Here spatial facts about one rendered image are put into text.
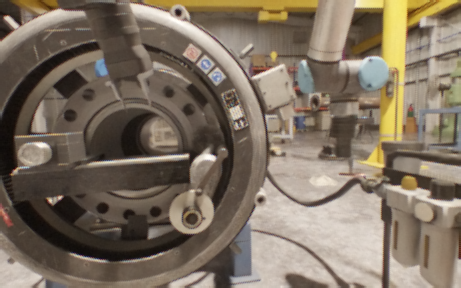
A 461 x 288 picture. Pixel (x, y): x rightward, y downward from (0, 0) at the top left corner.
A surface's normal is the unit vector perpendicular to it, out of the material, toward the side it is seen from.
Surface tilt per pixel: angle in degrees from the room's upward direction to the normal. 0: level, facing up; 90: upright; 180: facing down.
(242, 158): 90
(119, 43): 122
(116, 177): 90
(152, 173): 90
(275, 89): 90
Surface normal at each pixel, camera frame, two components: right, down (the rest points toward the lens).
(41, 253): 0.17, 0.08
